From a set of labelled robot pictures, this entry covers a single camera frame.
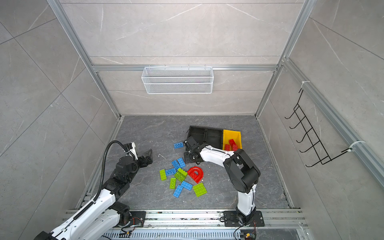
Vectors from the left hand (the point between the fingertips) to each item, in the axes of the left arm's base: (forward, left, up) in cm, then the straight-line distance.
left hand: (144, 148), depth 81 cm
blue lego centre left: (-3, -16, -16) cm, 23 cm away
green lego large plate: (-18, -30, -15) cm, 39 cm away
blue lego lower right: (-16, -23, -16) cm, 32 cm away
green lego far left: (-9, -9, -16) cm, 20 cm away
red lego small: (+8, -55, -13) cm, 57 cm away
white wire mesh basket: (+46, -18, +13) cm, 51 cm away
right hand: (+2, -25, -15) cm, 29 cm away
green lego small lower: (-14, -15, -17) cm, 26 cm away
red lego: (+9, -51, -16) cm, 54 cm away
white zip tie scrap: (+4, -5, -16) cm, 17 cm away
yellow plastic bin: (+16, -52, -11) cm, 56 cm away
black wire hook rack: (-12, -81, +16) cm, 84 cm away
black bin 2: (+17, -32, -11) cm, 38 cm away
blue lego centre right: (-1, -20, -15) cm, 25 cm away
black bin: (+18, -43, -17) cm, 49 cm away
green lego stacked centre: (-10, -20, -15) cm, 27 cm away
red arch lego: (-9, -29, -16) cm, 34 cm away
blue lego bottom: (-19, -18, -15) cm, 30 cm away
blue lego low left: (-8, -13, -15) cm, 22 cm away
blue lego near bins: (+11, -17, -15) cm, 26 cm away
